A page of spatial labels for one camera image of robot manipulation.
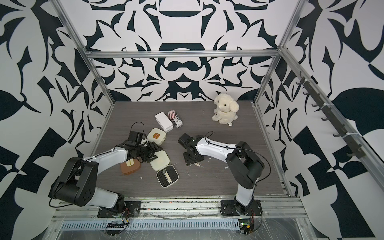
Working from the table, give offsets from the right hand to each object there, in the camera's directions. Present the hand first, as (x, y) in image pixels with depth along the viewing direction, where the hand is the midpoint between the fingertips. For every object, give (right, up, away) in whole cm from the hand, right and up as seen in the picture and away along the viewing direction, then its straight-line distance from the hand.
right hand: (190, 158), depth 89 cm
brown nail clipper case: (-34, -4, -2) cm, 34 cm away
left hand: (-18, +5, +2) cm, 19 cm away
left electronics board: (-36, -29, -17) cm, 49 cm away
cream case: (-16, -2, +2) cm, 16 cm away
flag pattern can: (-10, +23, +16) cm, 30 cm away
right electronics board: (+26, -27, -18) cm, 42 cm away
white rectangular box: (-18, +21, +14) cm, 31 cm away
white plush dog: (+22, +29, +7) cm, 37 cm away
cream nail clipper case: (-21, +12, +10) cm, 26 cm away
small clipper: (+4, -3, -1) cm, 5 cm away
